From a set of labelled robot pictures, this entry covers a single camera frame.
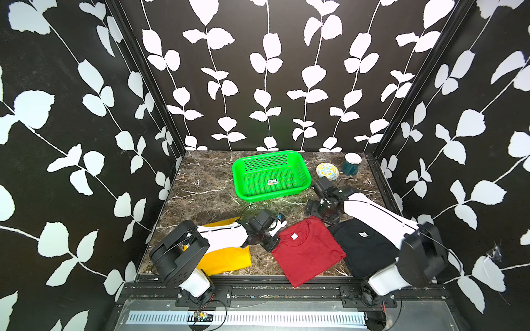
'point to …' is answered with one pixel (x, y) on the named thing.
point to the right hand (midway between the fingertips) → (311, 213)
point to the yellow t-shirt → (218, 262)
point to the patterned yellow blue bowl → (328, 170)
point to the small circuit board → (201, 316)
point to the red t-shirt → (306, 250)
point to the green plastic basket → (265, 176)
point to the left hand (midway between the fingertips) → (279, 239)
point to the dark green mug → (350, 164)
